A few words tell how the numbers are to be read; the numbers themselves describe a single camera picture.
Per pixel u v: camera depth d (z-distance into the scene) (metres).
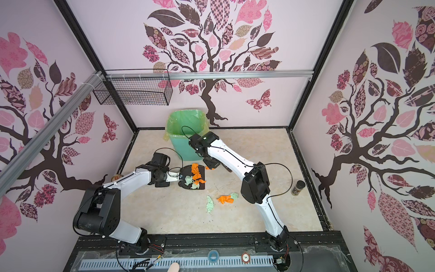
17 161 0.52
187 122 1.02
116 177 0.83
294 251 0.72
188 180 0.92
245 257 0.71
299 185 0.82
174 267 0.68
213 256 0.71
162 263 0.70
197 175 0.95
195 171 0.97
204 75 0.93
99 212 0.44
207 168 0.76
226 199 0.87
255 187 0.52
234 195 0.88
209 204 0.85
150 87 0.95
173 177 0.81
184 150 0.73
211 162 0.76
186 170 0.96
